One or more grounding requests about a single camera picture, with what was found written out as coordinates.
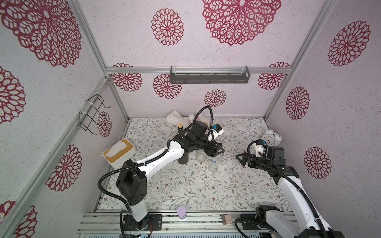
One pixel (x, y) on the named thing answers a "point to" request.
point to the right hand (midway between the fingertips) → (242, 156)
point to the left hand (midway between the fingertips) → (219, 147)
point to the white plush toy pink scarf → (175, 118)
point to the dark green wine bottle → (185, 160)
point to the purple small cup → (181, 212)
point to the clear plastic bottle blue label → (214, 163)
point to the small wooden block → (227, 219)
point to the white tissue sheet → (116, 148)
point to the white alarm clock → (272, 139)
